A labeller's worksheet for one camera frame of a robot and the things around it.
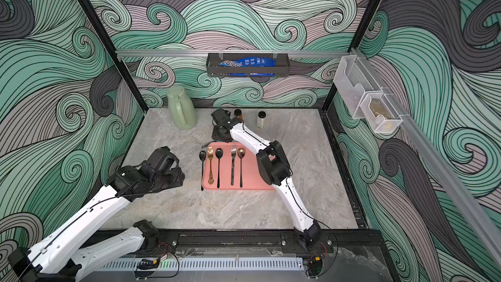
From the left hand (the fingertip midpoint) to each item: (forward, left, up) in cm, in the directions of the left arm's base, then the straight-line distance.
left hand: (182, 175), depth 73 cm
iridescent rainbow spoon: (+19, -22, -16) cm, 33 cm away
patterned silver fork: (+22, -17, -17) cm, 33 cm away
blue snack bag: (+50, -26, +18) cm, 60 cm away
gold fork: (+20, -6, -16) cm, 26 cm away
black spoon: (+19, -10, -16) cm, 27 cm away
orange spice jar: (+42, -20, -9) cm, 47 cm away
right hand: (+28, -11, -12) cm, 32 cm away
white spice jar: (+38, -33, -11) cm, 52 cm away
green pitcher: (+35, +8, +2) cm, 36 cm away
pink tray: (+6, -28, -16) cm, 33 cm away
